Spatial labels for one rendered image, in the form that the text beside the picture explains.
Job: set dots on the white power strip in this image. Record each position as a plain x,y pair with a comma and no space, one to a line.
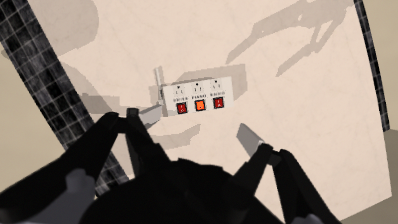
196,96

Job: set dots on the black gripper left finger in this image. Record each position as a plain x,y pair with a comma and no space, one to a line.
61,191

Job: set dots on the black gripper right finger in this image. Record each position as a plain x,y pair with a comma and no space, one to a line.
300,201

